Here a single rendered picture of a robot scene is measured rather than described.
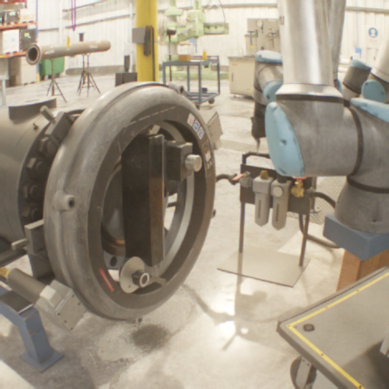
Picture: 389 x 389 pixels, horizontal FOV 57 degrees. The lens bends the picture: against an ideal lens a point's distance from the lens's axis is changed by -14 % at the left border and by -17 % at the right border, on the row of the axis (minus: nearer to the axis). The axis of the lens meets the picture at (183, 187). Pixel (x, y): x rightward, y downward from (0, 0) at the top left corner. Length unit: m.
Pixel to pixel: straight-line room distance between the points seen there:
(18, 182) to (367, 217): 1.01
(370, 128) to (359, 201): 0.17
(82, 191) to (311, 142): 0.53
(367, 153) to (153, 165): 0.61
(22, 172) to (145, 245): 0.46
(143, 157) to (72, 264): 0.36
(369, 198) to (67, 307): 0.79
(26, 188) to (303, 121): 0.85
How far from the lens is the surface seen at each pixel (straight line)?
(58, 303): 1.06
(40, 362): 1.57
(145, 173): 1.14
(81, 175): 0.98
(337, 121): 0.80
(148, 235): 1.20
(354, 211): 0.88
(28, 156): 1.31
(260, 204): 1.96
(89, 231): 1.01
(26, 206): 1.32
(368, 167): 0.85
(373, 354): 1.16
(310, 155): 0.77
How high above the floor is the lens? 1.09
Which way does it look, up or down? 20 degrees down
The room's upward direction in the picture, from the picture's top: 1 degrees counter-clockwise
